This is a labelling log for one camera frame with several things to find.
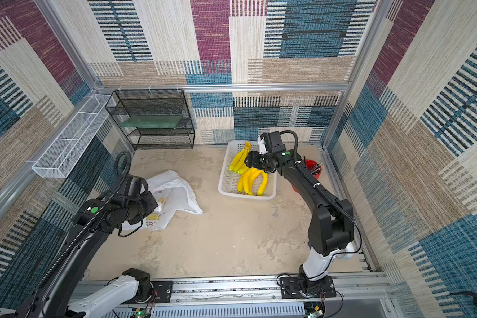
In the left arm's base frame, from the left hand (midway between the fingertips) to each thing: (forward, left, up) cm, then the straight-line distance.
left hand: (157, 202), depth 72 cm
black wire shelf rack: (+52, +11, +8) cm, 53 cm away
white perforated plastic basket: (+20, -24, -19) cm, 37 cm away
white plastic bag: (+16, +3, -18) cm, 24 cm away
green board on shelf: (+41, +11, +5) cm, 42 cm away
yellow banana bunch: (+20, -33, -15) cm, 42 cm away
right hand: (+19, -36, -2) cm, 41 cm away
